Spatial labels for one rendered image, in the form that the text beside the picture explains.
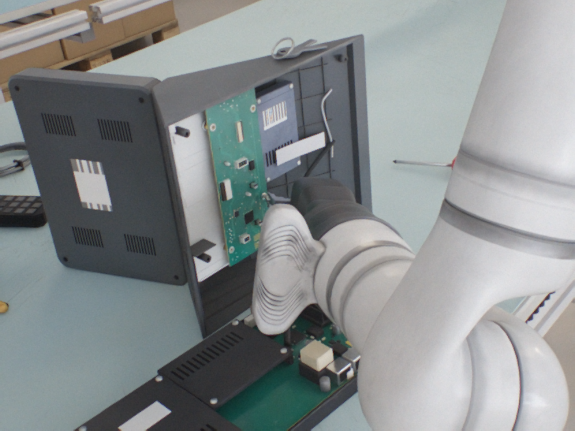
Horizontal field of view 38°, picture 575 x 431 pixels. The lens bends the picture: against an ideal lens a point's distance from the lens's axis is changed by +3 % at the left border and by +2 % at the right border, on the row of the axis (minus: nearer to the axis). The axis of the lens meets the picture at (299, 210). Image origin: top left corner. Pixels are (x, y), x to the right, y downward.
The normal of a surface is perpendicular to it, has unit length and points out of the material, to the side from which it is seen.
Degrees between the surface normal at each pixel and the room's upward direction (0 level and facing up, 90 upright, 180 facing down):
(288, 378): 0
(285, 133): 90
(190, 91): 0
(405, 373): 54
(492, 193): 66
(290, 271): 81
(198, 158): 90
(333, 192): 18
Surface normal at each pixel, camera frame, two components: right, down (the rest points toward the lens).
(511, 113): -0.58, -0.11
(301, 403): -0.09, -0.87
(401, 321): -0.80, -0.42
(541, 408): 0.33, 0.05
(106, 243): -0.39, 0.48
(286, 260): 0.36, 0.30
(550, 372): 0.51, -0.43
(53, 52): 0.80, 0.23
